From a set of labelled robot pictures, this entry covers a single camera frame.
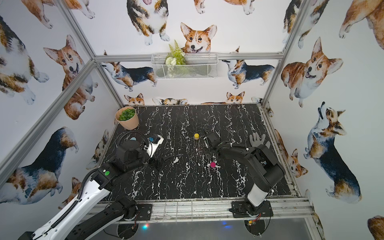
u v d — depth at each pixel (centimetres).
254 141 98
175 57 82
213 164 90
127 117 99
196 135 100
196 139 101
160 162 62
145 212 73
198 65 92
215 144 73
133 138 101
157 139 61
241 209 73
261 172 47
